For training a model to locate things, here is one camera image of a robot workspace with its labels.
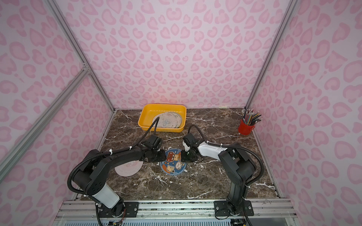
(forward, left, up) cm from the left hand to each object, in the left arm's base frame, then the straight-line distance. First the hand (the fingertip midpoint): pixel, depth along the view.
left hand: (166, 158), depth 91 cm
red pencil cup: (+19, -54, +6) cm, 57 cm away
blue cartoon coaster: (-5, -5, 0) cm, 7 cm away
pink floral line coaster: (+31, -6, +1) cm, 32 cm away
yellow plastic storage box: (+42, +18, +1) cm, 45 cm away
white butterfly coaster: (+31, +1, +1) cm, 31 cm away
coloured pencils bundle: (+22, -56, +13) cm, 62 cm away
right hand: (-1, -11, 0) cm, 11 cm away
